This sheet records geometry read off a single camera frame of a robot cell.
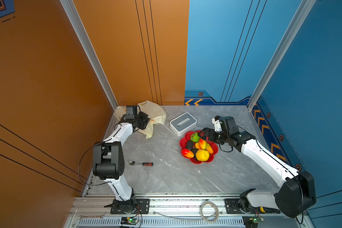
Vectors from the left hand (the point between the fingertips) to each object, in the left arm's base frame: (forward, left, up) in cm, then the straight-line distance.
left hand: (151, 115), depth 94 cm
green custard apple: (-11, -29, -9) cm, 32 cm away
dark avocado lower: (-20, -28, -10) cm, 36 cm away
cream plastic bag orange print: (+4, -2, -3) cm, 5 cm away
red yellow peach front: (-22, -24, -10) cm, 34 cm away
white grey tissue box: (+1, -22, -11) cm, 24 cm away
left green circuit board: (-56, +6, -17) cm, 59 cm away
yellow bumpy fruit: (-26, -32, -6) cm, 42 cm away
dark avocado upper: (-16, -26, -11) cm, 32 cm away
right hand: (-17, -32, +2) cm, 36 cm away
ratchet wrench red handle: (-28, +3, -15) cm, 31 cm away
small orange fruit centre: (-16, -31, -12) cm, 37 cm away
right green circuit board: (-56, -55, -17) cm, 80 cm away
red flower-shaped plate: (-14, -21, -12) cm, 28 cm away
